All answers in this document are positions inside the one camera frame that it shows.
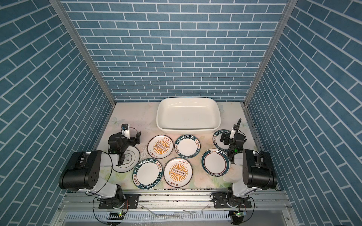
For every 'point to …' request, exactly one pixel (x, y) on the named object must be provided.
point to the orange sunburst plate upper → (159, 146)
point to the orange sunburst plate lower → (178, 172)
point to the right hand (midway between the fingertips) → (232, 133)
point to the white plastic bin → (188, 115)
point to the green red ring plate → (215, 162)
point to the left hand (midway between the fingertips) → (136, 131)
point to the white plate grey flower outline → (131, 160)
